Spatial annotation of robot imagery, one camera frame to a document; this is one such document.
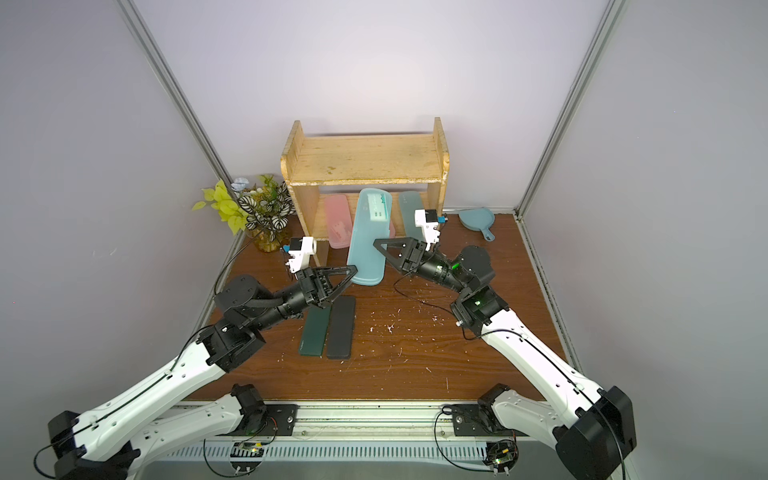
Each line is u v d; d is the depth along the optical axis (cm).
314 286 51
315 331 87
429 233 58
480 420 66
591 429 37
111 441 40
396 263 56
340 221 87
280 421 73
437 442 69
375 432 73
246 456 72
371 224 61
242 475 67
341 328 88
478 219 120
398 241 56
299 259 55
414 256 54
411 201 94
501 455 70
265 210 90
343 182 70
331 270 55
